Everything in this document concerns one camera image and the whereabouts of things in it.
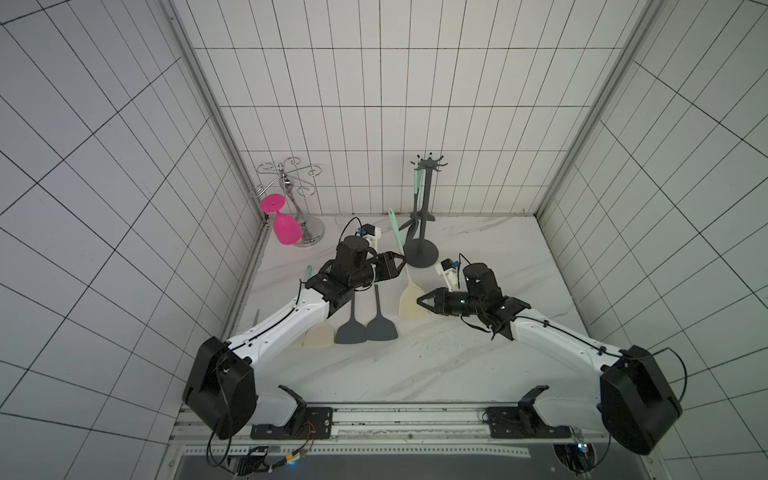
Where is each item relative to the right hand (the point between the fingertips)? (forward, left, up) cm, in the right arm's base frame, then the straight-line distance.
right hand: (418, 294), depth 80 cm
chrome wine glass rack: (+37, +42, -14) cm, 58 cm away
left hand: (+5, +6, +6) cm, 10 cm away
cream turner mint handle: (-2, +2, -1) cm, 3 cm away
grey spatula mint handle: (-6, +19, -14) cm, 25 cm away
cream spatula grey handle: (-8, +28, -12) cm, 32 cm away
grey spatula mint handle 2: (-5, +11, -13) cm, 18 cm away
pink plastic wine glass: (+20, +43, +3) cm, 47 cm away
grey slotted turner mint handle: (+25, +2, +17) cm, 30 cm away
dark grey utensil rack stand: (+26, -3, -15) cm, 30 cm away
